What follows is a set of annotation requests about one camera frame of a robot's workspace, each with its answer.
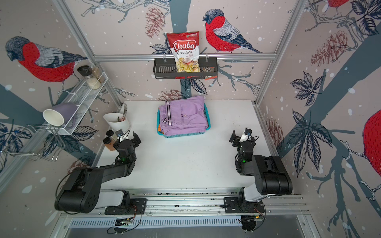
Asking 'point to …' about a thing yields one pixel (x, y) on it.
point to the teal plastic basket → (202, 132)
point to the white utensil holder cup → (117, 121)
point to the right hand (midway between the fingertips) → (240, 131)
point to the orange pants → (159, 128)
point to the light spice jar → (110, 133)
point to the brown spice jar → (108, 143)
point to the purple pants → (185, 115)
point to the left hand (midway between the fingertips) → (129, 132)
